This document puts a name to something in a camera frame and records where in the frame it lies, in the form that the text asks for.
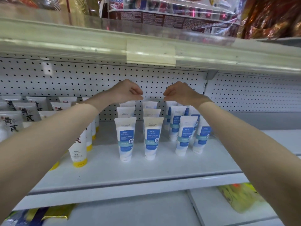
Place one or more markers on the person's left forearm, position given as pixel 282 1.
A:
pixel 35 152

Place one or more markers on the person's left hand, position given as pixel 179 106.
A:
pixel 123 91

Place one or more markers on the yellow snack bag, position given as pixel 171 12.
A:
pixel 239 197

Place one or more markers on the blue snack packet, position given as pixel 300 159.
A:
pixel 38 216

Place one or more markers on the person's right hand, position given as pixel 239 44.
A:
pixel 185 94

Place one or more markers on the row of yellow cap tubes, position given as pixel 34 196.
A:
pixel 25 115

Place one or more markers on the gold snack packet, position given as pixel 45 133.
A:
pixel 60 211
pixel 31 214

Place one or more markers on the group of blue-labelled white tubes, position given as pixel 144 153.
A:
pixel 125 138

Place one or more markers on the person's right forearm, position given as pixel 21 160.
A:
pixel 258 162

